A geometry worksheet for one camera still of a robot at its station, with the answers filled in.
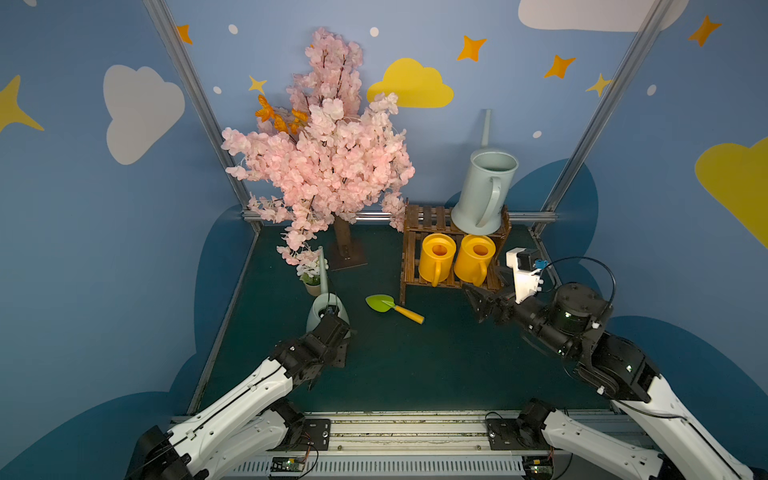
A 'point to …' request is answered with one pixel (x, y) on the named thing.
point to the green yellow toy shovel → (382, 303)
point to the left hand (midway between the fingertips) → (338, 341)
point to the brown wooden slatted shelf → (420, 221)
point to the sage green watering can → (326, 302)
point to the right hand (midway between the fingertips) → (486, 274)
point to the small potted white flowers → (310, 275)
